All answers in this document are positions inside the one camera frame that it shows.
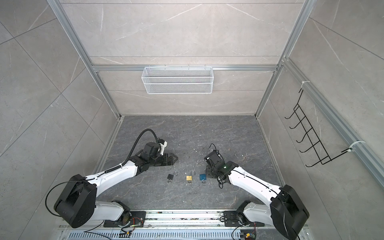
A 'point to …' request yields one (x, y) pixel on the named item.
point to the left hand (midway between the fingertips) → (173, 155)
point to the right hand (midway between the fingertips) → (210, 170)
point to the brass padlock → (189, 177)
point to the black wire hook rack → (320, 149)
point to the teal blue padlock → (202, 176)
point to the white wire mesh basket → (178, 80)
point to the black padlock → (170, 176)
